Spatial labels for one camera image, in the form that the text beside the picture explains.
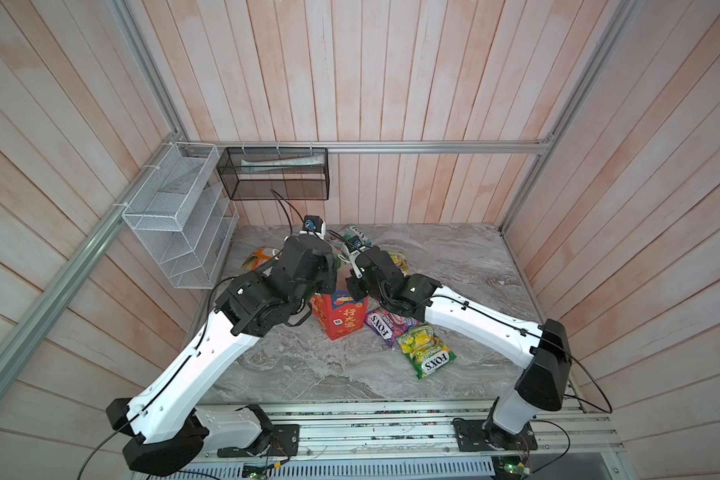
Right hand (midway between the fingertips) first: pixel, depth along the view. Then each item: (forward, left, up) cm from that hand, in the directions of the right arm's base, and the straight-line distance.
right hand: (350, 271), depth 77 cm
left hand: (-8, +5, +12) cm, 15 cm away
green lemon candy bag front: (-12, -22, -22) cm, 33 cm away
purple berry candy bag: (-5, -11, -21) cm, 25 cm away
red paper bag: (-8, +3, -9) cm, 12 cm away
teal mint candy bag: (+34, 0, -21) cm, 40 cm away
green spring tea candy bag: (+21, -17, -22) cm, 35 cm away
